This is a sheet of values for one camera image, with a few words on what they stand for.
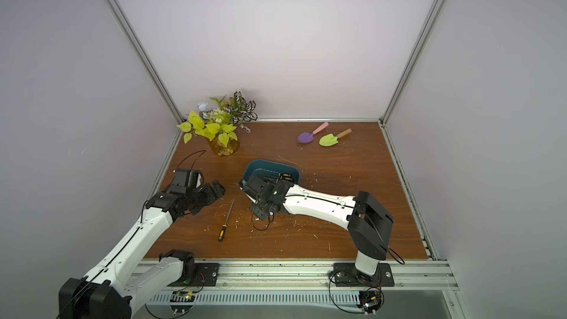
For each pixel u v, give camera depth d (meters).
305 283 0.73
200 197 0.70
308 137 1.14
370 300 0.70
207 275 0.74
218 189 0.75
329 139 1.13
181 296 0.71
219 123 0.94
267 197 0.59
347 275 0.73
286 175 0.97
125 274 0.43
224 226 0.84
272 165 0.95
